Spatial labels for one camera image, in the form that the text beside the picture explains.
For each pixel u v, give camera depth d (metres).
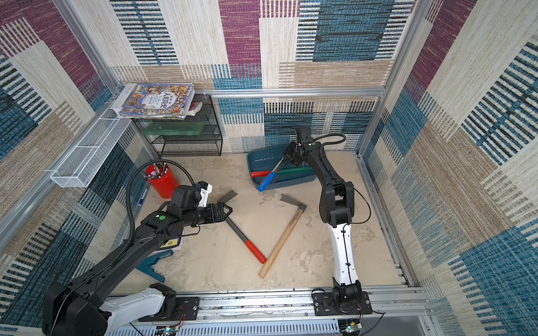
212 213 0.69
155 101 0.80
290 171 1.15
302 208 0.96
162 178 0.94
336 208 0.62
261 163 1.15
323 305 0.73
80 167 0.71
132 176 1.06
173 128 0.94
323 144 0.76
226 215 0.74
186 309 0.73
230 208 0.77
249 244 0.86
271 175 0.92
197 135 0.98
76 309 0.37
